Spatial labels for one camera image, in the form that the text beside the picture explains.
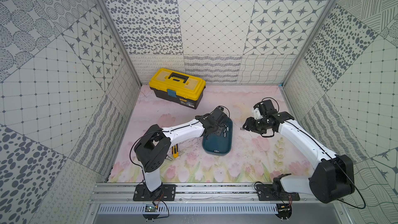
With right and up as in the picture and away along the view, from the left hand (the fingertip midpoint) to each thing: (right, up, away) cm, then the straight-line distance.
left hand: (218, 123), depth 88 cm
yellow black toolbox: (-20, +20, +7) cm, 29 cm away
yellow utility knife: (-25, -15, -2) cm, 29 cm away
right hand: (+15, -2, -5) cm, 16 cm away
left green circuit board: (-34, -37, -17) cm, 53 cm away
